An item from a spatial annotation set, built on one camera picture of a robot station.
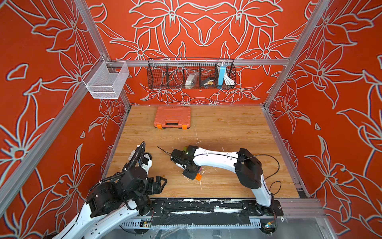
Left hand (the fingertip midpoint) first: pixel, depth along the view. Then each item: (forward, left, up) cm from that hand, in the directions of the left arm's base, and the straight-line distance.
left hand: (161, 181), depth 66 cm
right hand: (+9, -12, -14) cm, 21 cm away
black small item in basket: (+54, -20, +17) cm, 60 cm away
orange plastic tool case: (+49, +4, -12) cm, 51 cm away
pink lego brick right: (+14, -18, -16) cm, 28 cm away
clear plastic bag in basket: (+57, -10, +15) cm, 59 cm away
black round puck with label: (+19, +15, -15) cm, 28 cm away
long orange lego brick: (+2, -17, +3) cm, 17 cm away
